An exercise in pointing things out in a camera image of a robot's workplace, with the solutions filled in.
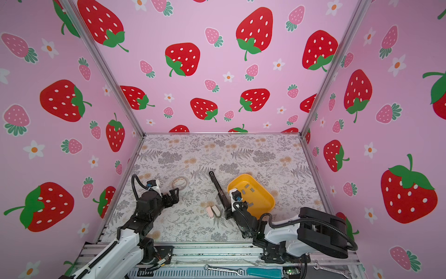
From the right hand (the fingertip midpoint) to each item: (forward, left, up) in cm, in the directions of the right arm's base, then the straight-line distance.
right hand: (225, 196), depth 78 cm
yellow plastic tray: (+5, -17, -12) cm, 22 cm away
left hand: (+2, +28, -4) cm, 28 cm away
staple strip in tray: (+11, -13, -12) cm, 21 cm away
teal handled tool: (-25, -24, -13) cm, 37 cm away
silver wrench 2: (-21, -53, -14) cm, 59 cm away
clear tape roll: (+11, +28, -13) cm, 33 cm away
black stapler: (-5, 0, +5) cm, 7 cm away
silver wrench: (-26, -9, -13) cm, 31 cm away
